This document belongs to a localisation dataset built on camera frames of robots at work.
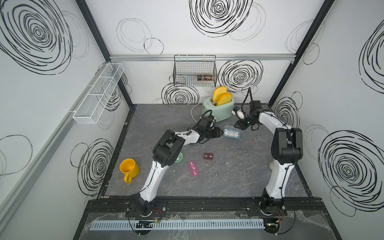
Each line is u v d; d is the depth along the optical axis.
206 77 0.91
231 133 1.02
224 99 0.96
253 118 0.77
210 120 0.85
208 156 0.91
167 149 0.59
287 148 0.54
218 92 1.00
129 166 0.84
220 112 1.01
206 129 0.83
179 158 0.89
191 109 1.16
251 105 0.83
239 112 0.89
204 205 0.75
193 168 0.86
